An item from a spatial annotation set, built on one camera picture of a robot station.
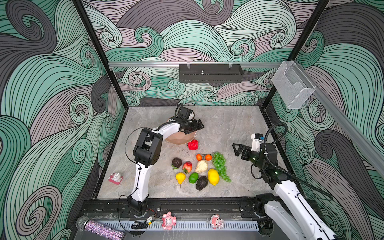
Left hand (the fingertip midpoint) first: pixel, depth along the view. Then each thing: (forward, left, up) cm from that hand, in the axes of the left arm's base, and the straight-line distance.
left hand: (200, 127), depth 97 cm
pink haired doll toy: (-52, -6, -4) cm, 52 cm away
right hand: (-18, -20, +8) cm, 28 cm away
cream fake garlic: (-26, 0, -3) cm, 26 cm away
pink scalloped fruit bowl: (-4, +13, -7) cm, 16 cm away
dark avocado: (-35, 0, -3) cm, 35 cm away
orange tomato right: (-19, -4, -6) cm, 20 cm away
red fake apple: (-12, +5, -3) cm, 13 cm away
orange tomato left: (-19, +1, -6) cm, 20 cm away
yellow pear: (-32, +12, -4) cm, 34 cm away
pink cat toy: (-51, +16, -4) cm, 54 cm away
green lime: (-31, +5, -5) cm, 32 cm away
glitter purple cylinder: (-53, +55, -4) cm, 76 cm away
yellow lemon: (-31, -6, -4) cm, 32 cm away
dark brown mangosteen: (-23, +15, -4) cm, 28 cm away
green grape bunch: (-23, -11, -3) cm, 25 cm away
